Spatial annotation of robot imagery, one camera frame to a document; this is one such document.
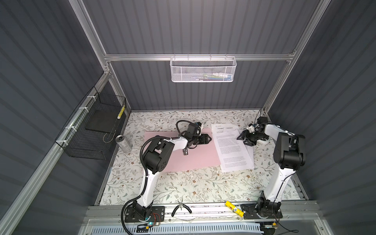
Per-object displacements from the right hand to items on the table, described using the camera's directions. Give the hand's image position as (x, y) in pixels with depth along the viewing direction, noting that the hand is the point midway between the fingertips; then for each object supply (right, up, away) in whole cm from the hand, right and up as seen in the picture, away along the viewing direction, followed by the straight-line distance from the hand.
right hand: (242, 140), depth 99 cm
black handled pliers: (-41, -31, -22) cm, 56 cm away
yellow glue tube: (-13, -32, -26) cm, 43 cm away
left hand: (-23, +1, +1) cm, 23 cm away
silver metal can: (-76, -1, -10) cm, 77 cm away
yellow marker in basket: (-75, +18, -18) cm, 79 cm away
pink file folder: (-28, -9, -4) cm, 29 cm away
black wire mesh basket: (-86, +7, -27) cm, 90 cm away
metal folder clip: (-39, -7, -3) cm, 40 cm away
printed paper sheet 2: (-14, +8, +9) cm, 19 cm away
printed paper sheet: (-8, -8, -3) cm, 12 cm away
